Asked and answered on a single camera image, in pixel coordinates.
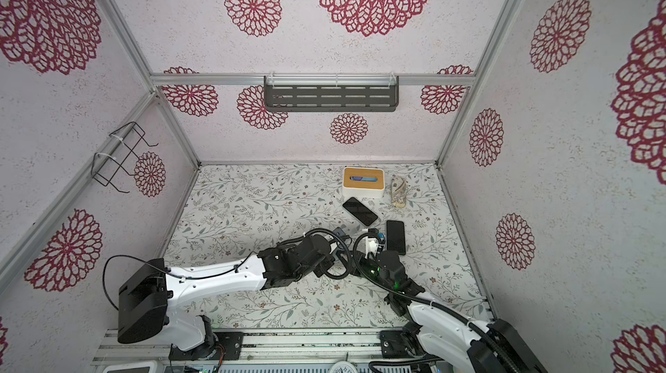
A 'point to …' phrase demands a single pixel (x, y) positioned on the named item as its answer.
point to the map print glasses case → (398, 193)
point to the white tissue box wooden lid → (363, 182)
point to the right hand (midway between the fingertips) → (334, 253)
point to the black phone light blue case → (360, 212)
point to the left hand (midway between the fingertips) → (328, 248)
